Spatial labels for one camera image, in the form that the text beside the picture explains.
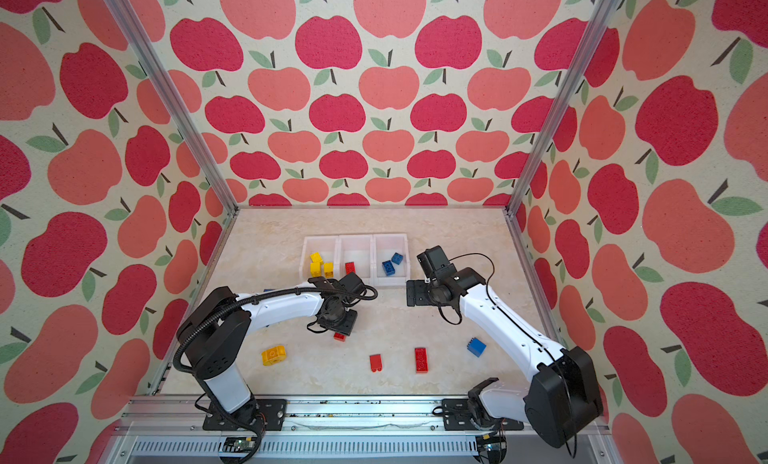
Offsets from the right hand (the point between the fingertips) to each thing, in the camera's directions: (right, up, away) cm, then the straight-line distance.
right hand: (429, 292), depth 83 cm
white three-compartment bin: (-19, +11, +19) cm, 29 cm away
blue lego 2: (+14, -16, +1) cm, 21 cm away
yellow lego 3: (-31, +4, +15) cm, 35 cm away
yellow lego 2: (-36, +5, +16) cm, 39 cm away
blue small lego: (-8, +8, +20) cm, 23 cm away
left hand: (-23, -12, +5) cm, 26 cm away
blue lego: (-11, +5, +18) cm, 22 cm away
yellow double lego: (-43, -17, -3) cm, 46 cm away
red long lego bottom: (-3, -18, -3) cm, 19 cm away
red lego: (-24, +5, +18) cm, 31 cm away
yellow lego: (-37, +8, +21) cm, 43 cm away
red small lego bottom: (-15, -20, -1) cm, 25 cm away
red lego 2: (-26, -14, +3) cm, 29 cm away
